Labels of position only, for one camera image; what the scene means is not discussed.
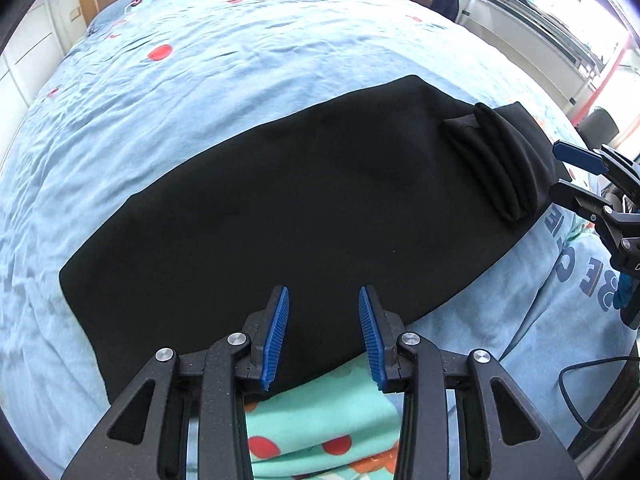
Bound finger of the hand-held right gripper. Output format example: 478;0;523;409
548;181;640;261
551;141;640;198

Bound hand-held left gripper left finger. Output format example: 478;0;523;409
60;285;291;480

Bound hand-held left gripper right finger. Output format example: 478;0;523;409
357;285;586;480

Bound black pants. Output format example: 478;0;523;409
59;74;576;406

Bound black chair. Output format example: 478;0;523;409
582;107;622;150

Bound red metal pole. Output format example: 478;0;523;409
575;42;632;126

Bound long glass desk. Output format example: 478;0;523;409
442;0;616;81

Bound black bag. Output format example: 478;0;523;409
432;0;461;23

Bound white wardrobe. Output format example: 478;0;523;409
0;0;96;111

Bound black cable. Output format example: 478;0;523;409
557;356;640;431

